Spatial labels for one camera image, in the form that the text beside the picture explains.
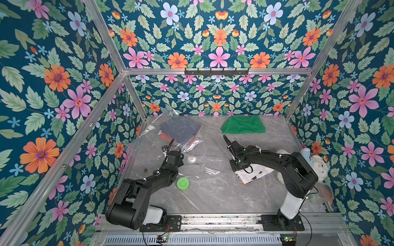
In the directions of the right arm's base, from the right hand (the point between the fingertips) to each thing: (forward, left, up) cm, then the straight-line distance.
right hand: (238, 164), depth 94 cm
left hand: (+2, +38, +5) cm, 38 cm away
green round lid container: (-15, +32, +4) cm, 35 cm away
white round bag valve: (+2, +30, +1) cm, 30 cm away
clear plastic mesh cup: (-14, -48, -5) cm, 50 cm away
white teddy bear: (-5, -43, +9) cm, 44 cm away
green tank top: (+31, -6, +3) cm, 32 cm away
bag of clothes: (+18, +34, +10) cm, 40 cm away
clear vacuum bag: (+1, +19, +1) cm, 19 cm away
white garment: (-5, -9, +1) cm, 10 cm away
